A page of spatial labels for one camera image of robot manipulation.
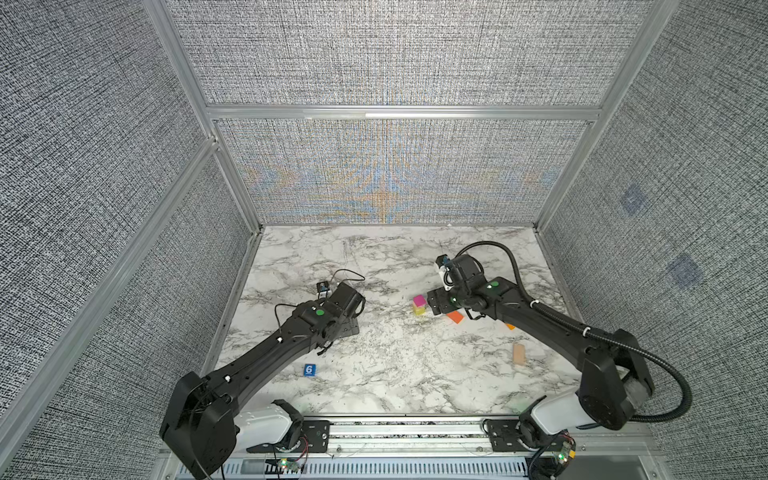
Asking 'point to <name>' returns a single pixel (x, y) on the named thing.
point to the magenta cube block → (419, 300)
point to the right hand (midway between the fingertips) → (441, 293)
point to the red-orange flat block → (455, 316)
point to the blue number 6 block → (310, 370)
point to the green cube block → (420, 311)
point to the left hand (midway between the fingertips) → (337, 326)
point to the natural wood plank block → (519, 353)
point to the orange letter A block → (423, 307)
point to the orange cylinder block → (511, 327)
